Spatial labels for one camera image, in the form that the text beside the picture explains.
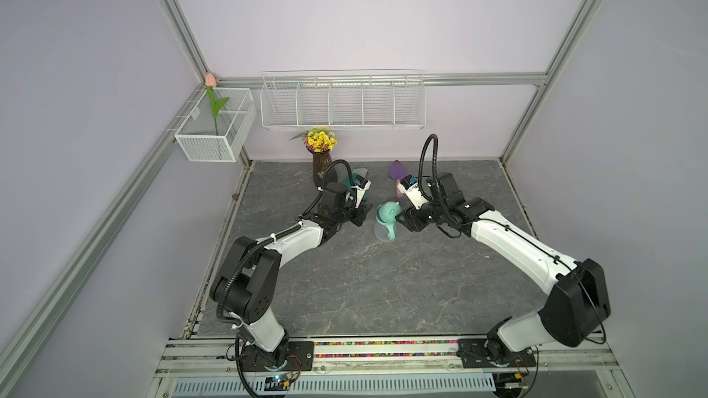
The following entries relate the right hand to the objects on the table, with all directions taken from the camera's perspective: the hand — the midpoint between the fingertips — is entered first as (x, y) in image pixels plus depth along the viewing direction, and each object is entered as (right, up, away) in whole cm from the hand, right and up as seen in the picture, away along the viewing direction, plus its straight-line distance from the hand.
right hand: (403, 211), depth 83 cm
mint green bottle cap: (-5, 0, 0) cm, 5 cm away
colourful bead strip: (-6, -39, -8) cm, 40 cm away
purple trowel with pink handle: (+3, +14, +36) cm, 39 cm away
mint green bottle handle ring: (-3, -7, +4) cm, 8 cm away
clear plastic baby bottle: (-7, -7, +4) cm, 11 cm away
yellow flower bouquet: (-28, +24, +11) cm, 38 cm away
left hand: (-10, +2, +7) cm, 12 cm away
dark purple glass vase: (-28, +17, +17) cm, 37 cm away
